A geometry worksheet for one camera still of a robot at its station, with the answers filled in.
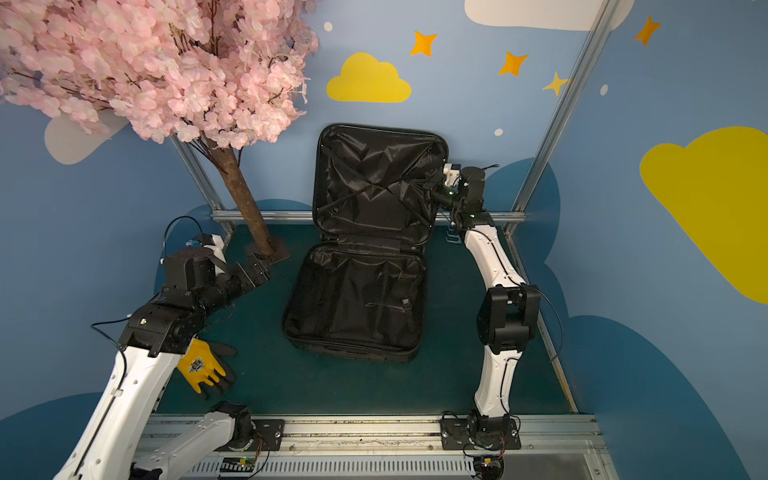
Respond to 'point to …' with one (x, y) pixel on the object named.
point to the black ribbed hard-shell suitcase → (357, 291)
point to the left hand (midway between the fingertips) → (258, 262)
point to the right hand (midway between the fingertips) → (414, 177)
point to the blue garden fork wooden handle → (452, 237)
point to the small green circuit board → (237, 464)
